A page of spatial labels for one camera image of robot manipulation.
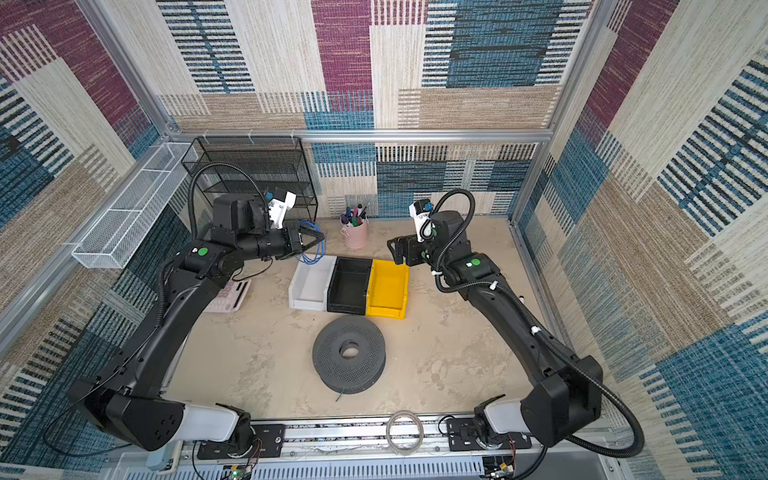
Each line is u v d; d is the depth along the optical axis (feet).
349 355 2.81
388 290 3.24
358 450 2.40
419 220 2.21
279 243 1.98
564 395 1.29
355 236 3.47
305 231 2.17
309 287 3.28
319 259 2.35
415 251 2.21
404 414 2.49
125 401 1.23
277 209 2.05
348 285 3.40
